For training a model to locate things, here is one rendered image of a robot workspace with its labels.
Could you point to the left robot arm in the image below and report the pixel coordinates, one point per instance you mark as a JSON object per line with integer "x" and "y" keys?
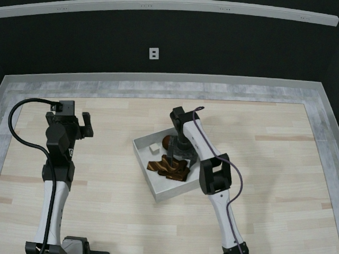
{"x": 61, "y": 153}

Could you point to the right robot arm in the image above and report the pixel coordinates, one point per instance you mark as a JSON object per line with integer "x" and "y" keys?
{"x": 214, "y": 184}

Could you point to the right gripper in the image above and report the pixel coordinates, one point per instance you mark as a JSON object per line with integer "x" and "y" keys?
{"x": 184, "y": 150}

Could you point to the dark brown ball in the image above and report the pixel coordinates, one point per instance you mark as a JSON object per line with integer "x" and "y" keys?
{"x": 165, "y": 142}

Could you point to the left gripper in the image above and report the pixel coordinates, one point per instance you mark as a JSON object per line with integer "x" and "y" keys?
{"x": 73, "y": 129}

